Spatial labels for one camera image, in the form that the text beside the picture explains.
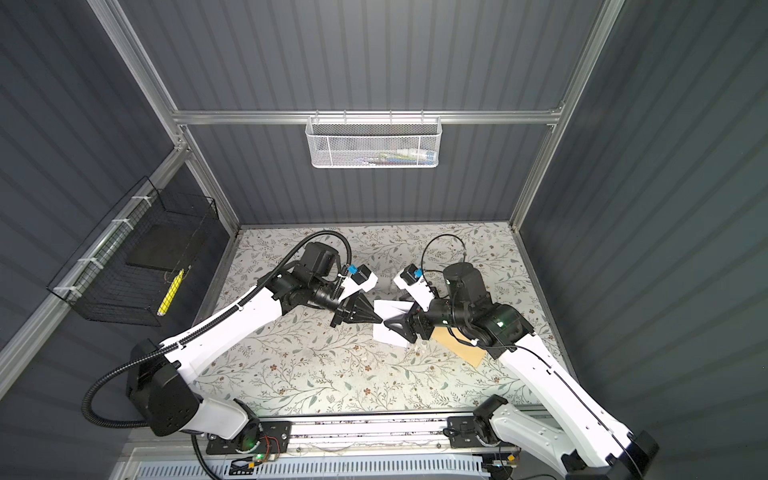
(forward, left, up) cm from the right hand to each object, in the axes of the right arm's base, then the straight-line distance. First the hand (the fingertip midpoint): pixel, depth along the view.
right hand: (399, 312), depth 67 cm
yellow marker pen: (+4, +53, +2) cm, 53 cm away
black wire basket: (+3, +66, +8) cm, 66 cm away
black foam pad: (+17, +60, +4) cm, 63 cm away
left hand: (-1, +4, -1) cm, 4 cm away
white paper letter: (-1, +2, +4) cm, 5 cm away
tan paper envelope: (+1, -20, -26) cm, 33 cm away
